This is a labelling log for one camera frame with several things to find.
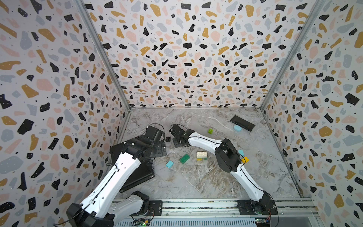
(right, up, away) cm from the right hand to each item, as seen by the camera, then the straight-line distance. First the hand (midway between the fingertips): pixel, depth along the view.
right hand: (177, 141), depth 100 cm
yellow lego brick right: (+46, -11, -9) cm, 48 cm away
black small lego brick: (-7, +2, 0) cm, 7 cm away
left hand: (-8, -1, -25) cm, 27 cm away
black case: (-18, -16, -17) cm, 30 cm away
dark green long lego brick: (+5, -10, -10) cm, 15 cm away
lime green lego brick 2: (+15, -10, -9) cm, 20 cm away
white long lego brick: (+16, -6, -12) cm, 21 cm away
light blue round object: (+45, +9, +8) cm, 47 cm away
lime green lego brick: (+24, +7, +6) cm, 26 cm away
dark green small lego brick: (+19, -10, -8) cm, 23 cm away
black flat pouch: (+50, +13, +10) cm, 52 cm away
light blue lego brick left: (-4, -12, -12) cm, 17 cm away
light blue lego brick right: (+43, -6, -5) cm, 44 cm away
